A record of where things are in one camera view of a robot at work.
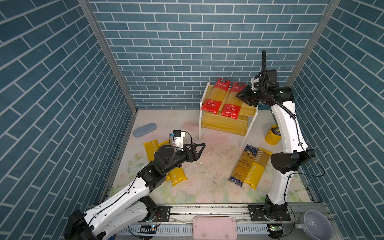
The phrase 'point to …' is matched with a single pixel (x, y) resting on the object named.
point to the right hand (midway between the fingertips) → (235, 94)
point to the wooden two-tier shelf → (240, 126)
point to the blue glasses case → (144, 129)
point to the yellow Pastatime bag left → (176, 176)
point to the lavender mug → (316, 225)
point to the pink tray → (214, 228)
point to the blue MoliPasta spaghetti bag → (244, 165)
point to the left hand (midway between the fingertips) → (201, 146)
